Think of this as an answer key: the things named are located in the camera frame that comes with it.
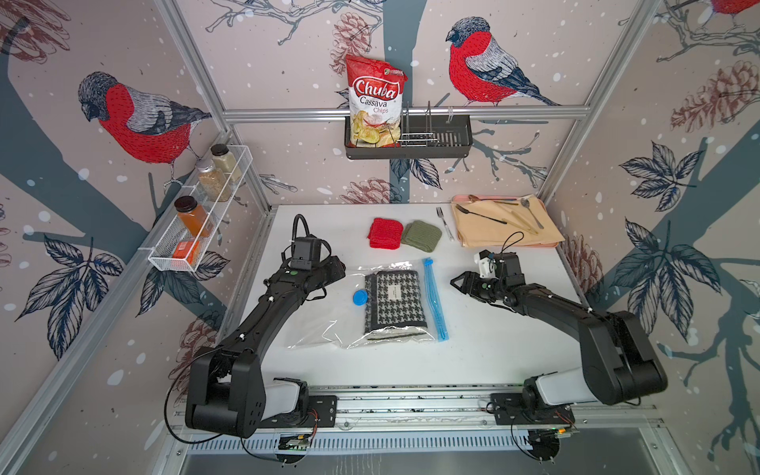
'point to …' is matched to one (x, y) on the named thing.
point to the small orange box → (187, 249)
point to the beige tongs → (513, 223)
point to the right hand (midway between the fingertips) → (456, 282)
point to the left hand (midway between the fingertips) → (344, 261)
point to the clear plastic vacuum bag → (335, 322)
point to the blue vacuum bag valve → (360, 297)
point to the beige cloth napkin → (519, 221)
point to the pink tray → (459, 198)
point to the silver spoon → (525, 203)
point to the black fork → (480, 216)
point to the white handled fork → (440, 215)
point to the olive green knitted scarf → (422, 235)
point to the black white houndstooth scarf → (393, 299)
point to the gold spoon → (473, 198)
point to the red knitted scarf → (385, 234)
